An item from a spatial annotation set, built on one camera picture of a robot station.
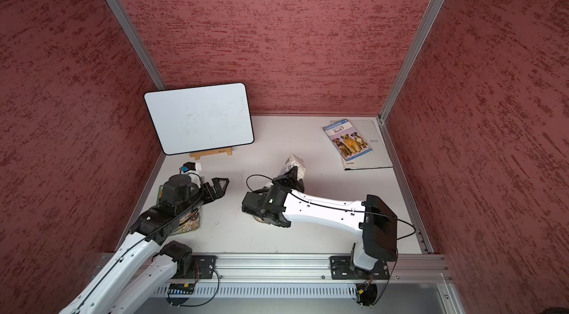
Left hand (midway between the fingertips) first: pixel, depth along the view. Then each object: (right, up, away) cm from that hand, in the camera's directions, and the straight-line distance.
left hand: (219, 188), depth 78 cm
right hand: (+29, +8, -6) cm, 30 cm away
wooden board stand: (-6, +12, +22) cm, 26 cm away
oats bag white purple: (+26, +10, -4) cm, 28 cm away
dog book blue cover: (+54, +17, +32) cm, 65 cm away
